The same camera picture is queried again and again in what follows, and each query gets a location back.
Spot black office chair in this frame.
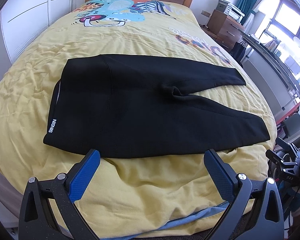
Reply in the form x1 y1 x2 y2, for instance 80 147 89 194
281 113 300 140

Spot black pants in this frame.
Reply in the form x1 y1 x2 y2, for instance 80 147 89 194
43 54 270 159

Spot wooden drawer cabinet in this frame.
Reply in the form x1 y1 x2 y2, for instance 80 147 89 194
207 9 245 52

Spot long desk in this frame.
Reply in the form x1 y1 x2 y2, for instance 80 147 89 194
237 27 300 98

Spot white printer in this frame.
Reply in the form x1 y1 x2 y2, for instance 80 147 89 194
216 0 245 23

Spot black bag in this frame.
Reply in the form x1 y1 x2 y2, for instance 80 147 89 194
229 41 247 63

